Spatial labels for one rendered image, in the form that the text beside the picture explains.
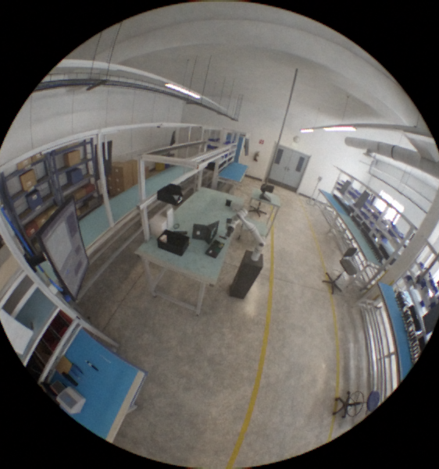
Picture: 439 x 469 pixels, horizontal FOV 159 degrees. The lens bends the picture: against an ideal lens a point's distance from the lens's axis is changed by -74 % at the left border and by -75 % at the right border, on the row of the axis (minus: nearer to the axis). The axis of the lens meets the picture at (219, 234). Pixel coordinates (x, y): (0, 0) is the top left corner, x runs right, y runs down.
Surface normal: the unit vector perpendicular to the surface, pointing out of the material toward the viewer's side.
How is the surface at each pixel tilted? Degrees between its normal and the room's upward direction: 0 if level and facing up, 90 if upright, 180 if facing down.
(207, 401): 0
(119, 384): 0
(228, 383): 0
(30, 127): 90
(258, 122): 90
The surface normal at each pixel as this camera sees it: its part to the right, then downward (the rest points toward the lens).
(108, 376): 0.18, -0.76
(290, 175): -0.27, 0.57
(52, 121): 0.95, 0.30
